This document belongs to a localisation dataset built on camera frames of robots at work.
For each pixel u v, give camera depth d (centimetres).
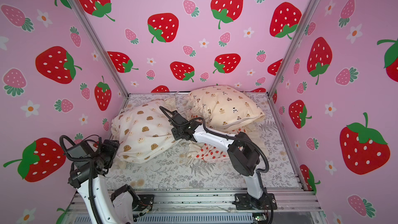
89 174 46
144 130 88
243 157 49
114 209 42
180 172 84
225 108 88
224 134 54
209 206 73
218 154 86
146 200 75
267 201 68
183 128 66
